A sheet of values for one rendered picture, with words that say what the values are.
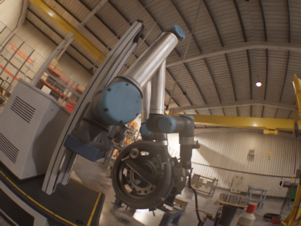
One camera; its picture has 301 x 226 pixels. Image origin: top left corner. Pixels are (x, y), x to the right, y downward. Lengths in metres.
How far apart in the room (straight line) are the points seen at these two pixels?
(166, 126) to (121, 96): 0.30
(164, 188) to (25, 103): 1.20
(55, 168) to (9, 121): 0.39
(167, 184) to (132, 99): 0.92
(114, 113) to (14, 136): 0.62
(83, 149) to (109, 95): 0.27
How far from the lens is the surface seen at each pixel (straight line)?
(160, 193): 1.26
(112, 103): 0.44
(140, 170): 1.36
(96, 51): 9.27
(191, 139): 0.77
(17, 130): 0.86
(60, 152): 0.81
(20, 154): 0.83
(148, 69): 0.59
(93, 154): 0.59
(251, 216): 0.57
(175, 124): 0.66
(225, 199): 5.34
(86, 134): 0.60
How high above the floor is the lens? 0.75
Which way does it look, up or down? 20 degrees up
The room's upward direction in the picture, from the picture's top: 22 degrees clockwise
